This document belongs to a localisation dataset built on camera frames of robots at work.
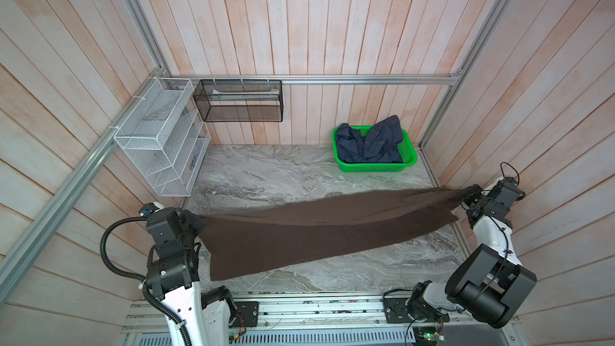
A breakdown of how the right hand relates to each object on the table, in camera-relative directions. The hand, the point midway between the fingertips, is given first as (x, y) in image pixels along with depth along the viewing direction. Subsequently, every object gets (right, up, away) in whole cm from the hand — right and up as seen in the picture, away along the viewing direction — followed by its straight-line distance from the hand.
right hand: (471, 186), depth 83 cm
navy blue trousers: (-23, +18, +28) cm, 40 cm away
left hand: (-92, -9, -14) cm, 94 cm away
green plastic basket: (-10, +14, +27) cm, 32 cm away
